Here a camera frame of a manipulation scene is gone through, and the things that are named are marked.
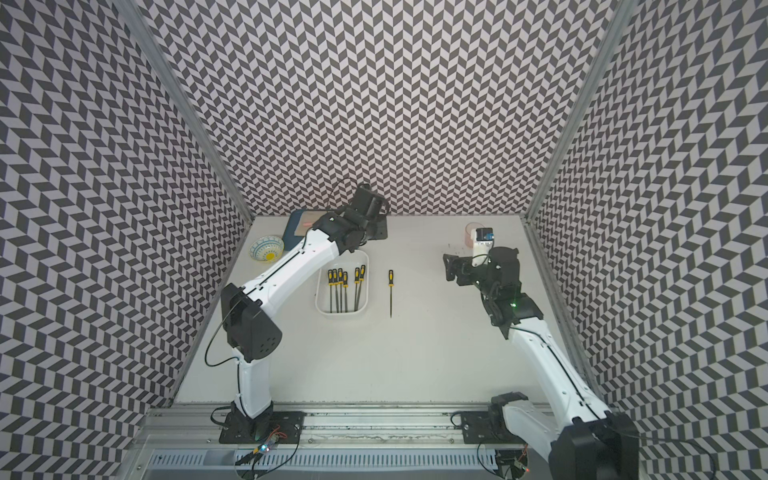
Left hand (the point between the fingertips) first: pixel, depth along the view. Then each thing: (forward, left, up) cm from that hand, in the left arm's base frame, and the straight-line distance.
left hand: (377, 226), depth 85 cm
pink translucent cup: (+12, -31, -16) cm, 37 cm away
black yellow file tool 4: (-6, +12, -23) cm, 26 cm away
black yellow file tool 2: (-4, +6, -22) cm, 23 cm away
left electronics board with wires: (-50, +25, -20) cm, 60 cm away
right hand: (-11, -22, -2) cm, 25 cm away
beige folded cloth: (+22, +30, -21) cm, 43 cm away
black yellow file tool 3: (-5, +8, -22) cm, 24 cm away
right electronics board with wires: (-53, -32, -22) cm, 66 cm away
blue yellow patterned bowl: (+9, +42, -22) cm, 48 cm away
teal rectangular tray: (+16, +36, -24) cm, 47 cm away
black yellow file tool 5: (-5, +14, -22) cm, 26 cm away
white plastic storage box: (-6, +13, -23) cm, 27 cm away
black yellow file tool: (-6, -4, -23) cm, 24 cm away
